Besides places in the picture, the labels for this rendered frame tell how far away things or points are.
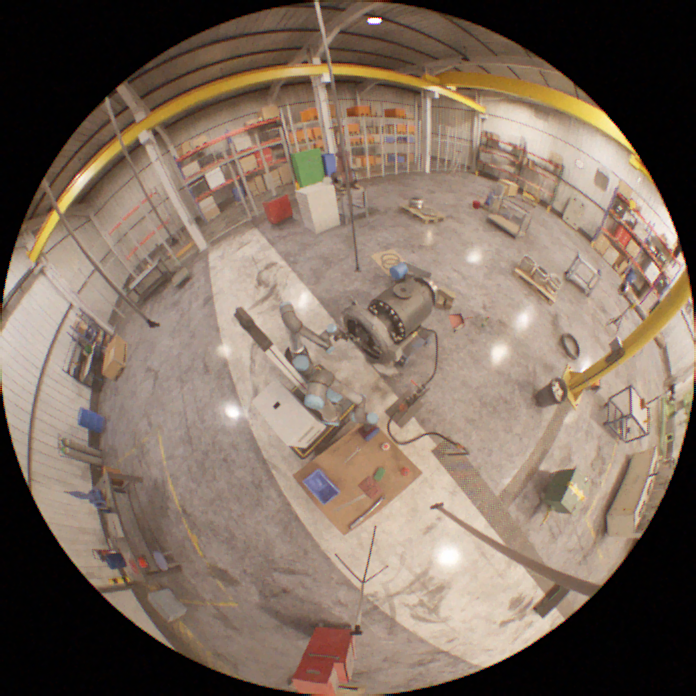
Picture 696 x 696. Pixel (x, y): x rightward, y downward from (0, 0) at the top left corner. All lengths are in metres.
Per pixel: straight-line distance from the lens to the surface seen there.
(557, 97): 11.96
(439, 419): 2.65
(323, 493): 2.10
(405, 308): 2.18
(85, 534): 7.74
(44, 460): 7.90
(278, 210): 6.72
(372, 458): 2.02
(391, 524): 2.66
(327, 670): 3.11
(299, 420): 1.77
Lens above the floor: 2.49
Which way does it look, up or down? 60 degrees down
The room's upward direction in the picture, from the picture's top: 13 degrees counter-clockwise
